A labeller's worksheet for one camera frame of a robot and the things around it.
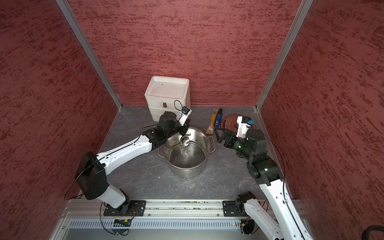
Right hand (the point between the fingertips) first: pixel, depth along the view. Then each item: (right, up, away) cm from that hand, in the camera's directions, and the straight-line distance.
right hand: (218, 134), depth 67 cm
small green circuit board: (-47, -44, +6) cm, 65 cm away
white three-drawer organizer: (-31, +23, +28) cm, 48 cm away
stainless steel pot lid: (+16, +5, +43) cm, 46 cm away
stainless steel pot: (-14, -20, +27) cm, 36 cm away
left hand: (-15, +6, +14) cm, 21 cm away
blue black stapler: (+7, +8, +43) cm, 45 cm away
